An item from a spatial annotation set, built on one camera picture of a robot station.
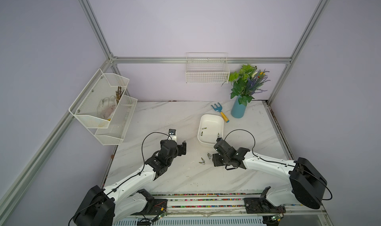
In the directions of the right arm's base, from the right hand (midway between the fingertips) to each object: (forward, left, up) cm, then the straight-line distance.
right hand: (217, 160), depth 87 cm
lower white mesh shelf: (+16, +64, +7) cm, 66 cm away
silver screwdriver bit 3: (+4, +5, -2) cm, 7 cm away
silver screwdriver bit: (+21, +8, -2) cm, 23 cm away
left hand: (+8, +24, +9) cm, 27 cm away
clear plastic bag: (+19, +60, +28) cm, 69 cm away
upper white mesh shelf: (+18, +65, +30) cm, 74 cm away
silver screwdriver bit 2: (+19, -3, -2) cm, 20 cm away
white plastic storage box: (+26, +2, -2) cm, 26 cm away
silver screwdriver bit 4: (0, +8, -2) cm, 9 cm away
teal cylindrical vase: (+37, -19, +2) cm, 42 cm away
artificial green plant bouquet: (+35, -19, +30) cm, 50 cm away
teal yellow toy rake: (+43, -6, -1) cm, 44 cm away
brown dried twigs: (+27, +55, +30) cm, 69 cm away
